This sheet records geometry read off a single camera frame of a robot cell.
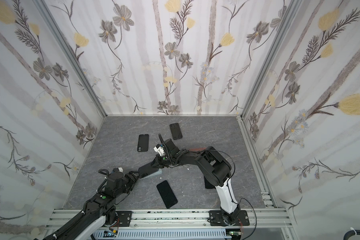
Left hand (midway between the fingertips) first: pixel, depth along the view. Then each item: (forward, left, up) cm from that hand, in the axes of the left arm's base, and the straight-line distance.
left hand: (138, 171), depth 86 cm
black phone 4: (-8, -40, -3) cm, 41 cm away
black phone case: (+24, +2, -6) cm, 25 cm away
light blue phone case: (+1, -12, -3) cm, 12 cm away
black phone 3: (-12, -16, -4) cm, 21 cm away
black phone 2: (+2, -4, -3) cm, 5 cm away
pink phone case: (+18, -36, -6) cm, 40 cm away
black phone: (+32, -22, -3) cm, 39 cm away
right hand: (+4, -5, +4) cm, 7 cm away
